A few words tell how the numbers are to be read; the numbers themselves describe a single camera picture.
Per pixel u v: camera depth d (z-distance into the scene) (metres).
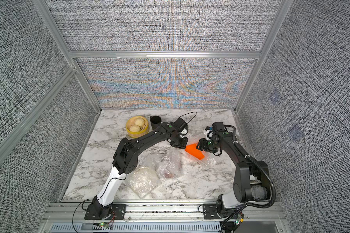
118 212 0.73
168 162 0.84
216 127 0.72
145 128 1.05
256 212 0.74
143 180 0.79
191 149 0.92
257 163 0.44
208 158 0.84
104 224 0.70
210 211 0.73
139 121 1.05
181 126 0.77
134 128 1.01
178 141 0.80
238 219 0.70
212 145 0.73
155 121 1.12
